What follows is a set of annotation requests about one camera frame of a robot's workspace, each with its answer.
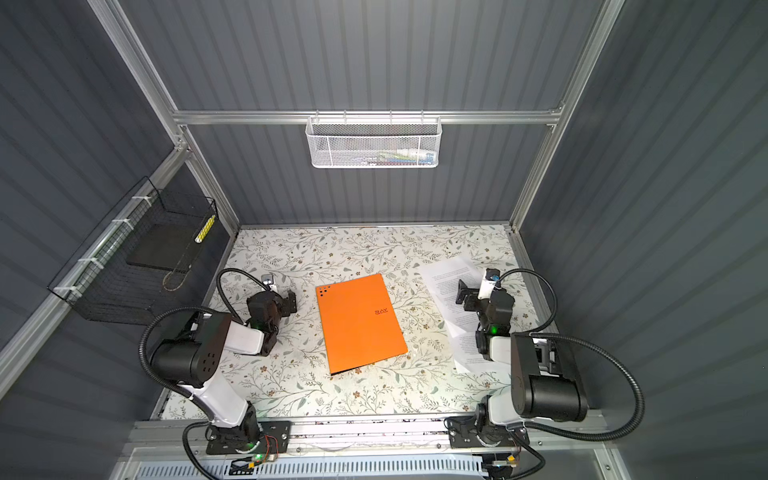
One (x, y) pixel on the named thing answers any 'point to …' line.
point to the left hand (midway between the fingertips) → (273, 293)
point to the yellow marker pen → (201, 235)
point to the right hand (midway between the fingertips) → (480, 283)
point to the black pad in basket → (166, 246)
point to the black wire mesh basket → (129, 266)
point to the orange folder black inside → (359, 323)
